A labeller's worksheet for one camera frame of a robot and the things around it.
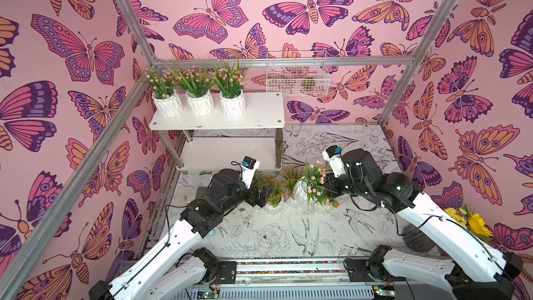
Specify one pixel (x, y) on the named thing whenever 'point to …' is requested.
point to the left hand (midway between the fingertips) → (266, 180)
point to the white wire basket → (298, 72)
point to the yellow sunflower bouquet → (471, 221)
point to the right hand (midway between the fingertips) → (319, 179)
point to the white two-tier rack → (264, 111)
